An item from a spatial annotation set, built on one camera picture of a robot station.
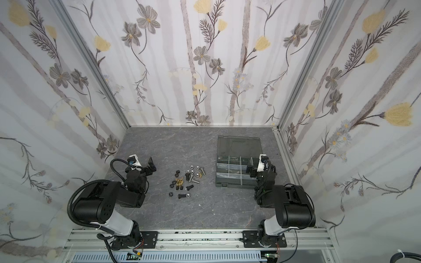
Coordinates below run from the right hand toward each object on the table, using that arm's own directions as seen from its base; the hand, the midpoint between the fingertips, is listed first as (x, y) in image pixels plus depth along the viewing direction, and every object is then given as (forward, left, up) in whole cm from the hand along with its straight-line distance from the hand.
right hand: (259, 158), depth 89 cm
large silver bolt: (-3, +31, -12) cm, 34 cm away
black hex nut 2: (-4, +47, -12) cm, 48 cm away
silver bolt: (-9, +35, -12) cm, 38 cm away
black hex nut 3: (-13, +49, -12) cm, 52 cm away
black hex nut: (-18, +48, -12) cm, 52 cm away
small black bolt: (-13, +38, -12) cm, 42 cm away
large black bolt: (-18, +43, -12) cm, 48 cm away
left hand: (-1, +65, -2) cm, 65 cm away
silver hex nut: (-18, +39, -12) cm, 44 cm away
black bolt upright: (-6, +40, -12) cm, 43 cm away
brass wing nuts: (-10, +45, -12) cm, 47 cm away
